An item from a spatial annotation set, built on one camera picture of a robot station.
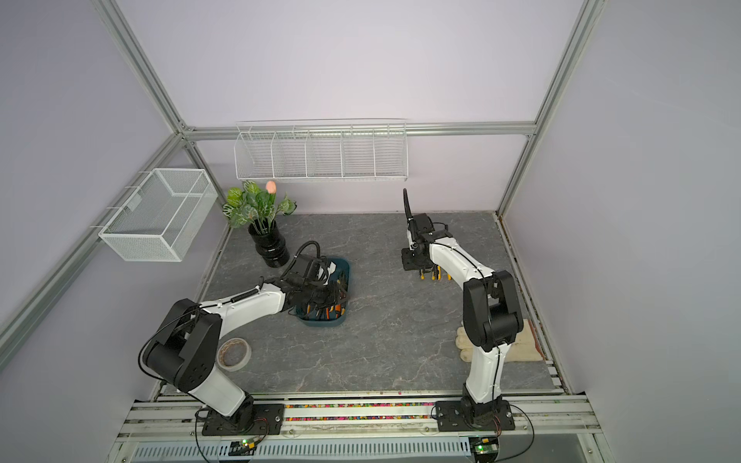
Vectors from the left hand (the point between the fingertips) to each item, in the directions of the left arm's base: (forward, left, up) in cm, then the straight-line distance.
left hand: (348, 298), depth 88 cm
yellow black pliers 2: (+10, -30, -7) cm, 32 cm away
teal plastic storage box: (-2, +5, -6) cm, 8 cm away
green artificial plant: (+25, +27, +17) cm, 41 cm away
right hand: (+12, -21, +1) cm, 25 cm away
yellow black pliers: (+11, -26, -7) cm, 29 cm away
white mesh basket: (+21, +53, +18) cm, 60 cm away
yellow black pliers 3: (-11, -24, +28) cm, 38 cm away
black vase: (+21, +27, +2) cm, 34 cm away
